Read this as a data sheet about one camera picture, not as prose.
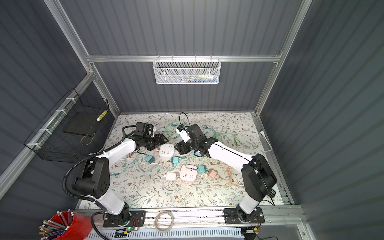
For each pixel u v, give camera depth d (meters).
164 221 0.74
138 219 0.72
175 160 0.91
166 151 0.96
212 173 0.87
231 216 0.72
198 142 0.65
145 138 0.74
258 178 0.45
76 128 0.74
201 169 0.88
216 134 1.06
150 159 0.93
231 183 0.84
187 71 1.24
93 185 0.46
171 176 0.85
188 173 0.86
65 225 0.64
